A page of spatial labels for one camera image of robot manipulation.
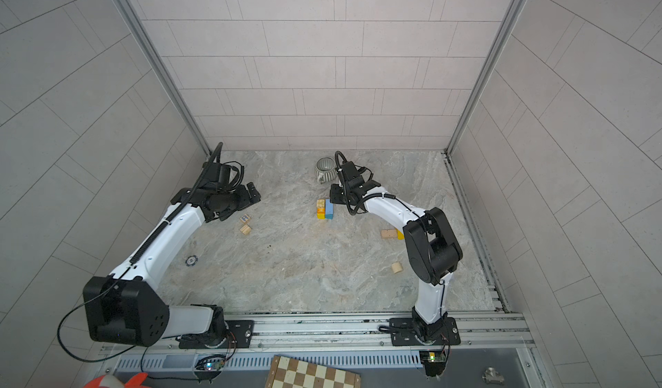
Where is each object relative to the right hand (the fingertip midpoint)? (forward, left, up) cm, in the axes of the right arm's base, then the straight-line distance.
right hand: (332, 194), depth 92 cm
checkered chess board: (-49, +13, -7) cm, 52 cm away
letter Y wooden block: (-2, +4, -2) cm, 5 cm away
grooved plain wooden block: (-8, +31, -7) cm, 33 cm away
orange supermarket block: (-4, +4, -6) cm, 8 cm away
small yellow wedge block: (-13, -23, -8) cm, 28 cm away
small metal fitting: (-53, -38, -9) cm, 66 cm away
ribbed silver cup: (+17, +3, -5) cm, 17 cm away
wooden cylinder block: (-24, -20, -10) cm, 33 cm away
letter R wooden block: (-3, +33, -7) cm, 33 cm away
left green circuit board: (-47, +33, -6) cm, 58 cm away
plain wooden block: (-12, -19, -9) cm, 25 cm away
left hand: (-4, +24, +8) cm, 26 cm away
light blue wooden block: (-4, +1, -3) cm, 6 cm away
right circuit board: (-49, -25, -11) cm, 57 cm away
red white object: (-49, +54, -3) cm, 73 cm away
